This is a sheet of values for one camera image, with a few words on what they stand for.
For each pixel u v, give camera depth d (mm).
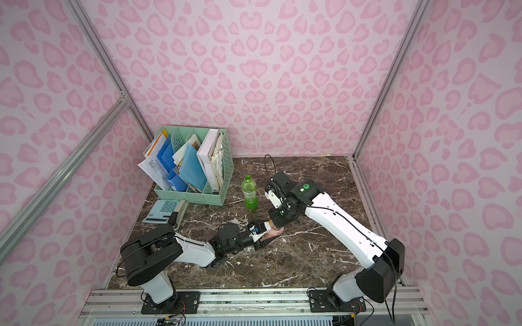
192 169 882
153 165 884
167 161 929
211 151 859
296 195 501
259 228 664
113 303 752
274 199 677
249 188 862
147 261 455
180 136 1001
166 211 954
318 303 723
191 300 735
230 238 641
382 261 391
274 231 736
